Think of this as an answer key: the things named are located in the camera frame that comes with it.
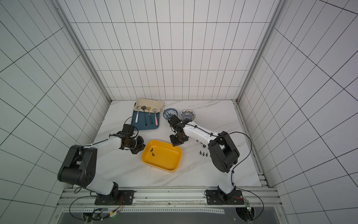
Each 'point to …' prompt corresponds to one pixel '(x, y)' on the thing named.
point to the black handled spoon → (143, 107)
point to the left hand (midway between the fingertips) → (146, 147)
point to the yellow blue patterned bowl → (187, 113)
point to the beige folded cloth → (151, 103)
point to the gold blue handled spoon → (148, 108)
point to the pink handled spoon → (154, 110)
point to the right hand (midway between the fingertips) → (171, 144)
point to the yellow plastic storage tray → (161, 155)
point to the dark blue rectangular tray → (141, 124)
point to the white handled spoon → (138, 107)
